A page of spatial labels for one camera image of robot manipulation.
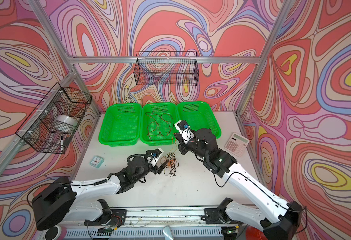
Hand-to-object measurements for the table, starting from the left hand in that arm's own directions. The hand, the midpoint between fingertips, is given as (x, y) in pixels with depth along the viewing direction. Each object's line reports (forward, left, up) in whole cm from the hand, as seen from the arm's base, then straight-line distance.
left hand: (164, 154), depth 80 cm
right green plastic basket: (+43, -25, -14) cm, 52 cm away
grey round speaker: (-34, +48, -9) cm, 60 cm away
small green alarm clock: (+2, +43, -12) cm, 45 cm away
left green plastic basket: (+33, +35, -14) cm, 51 cm away
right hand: (+1, -7, +15) cm, 17 cm away
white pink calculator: (+14, -47, -12) cm, 51 cm away
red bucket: (-34, -44, -17) cm, 58 cm away
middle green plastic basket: (+51, +8, -14) cm, 53 cm away
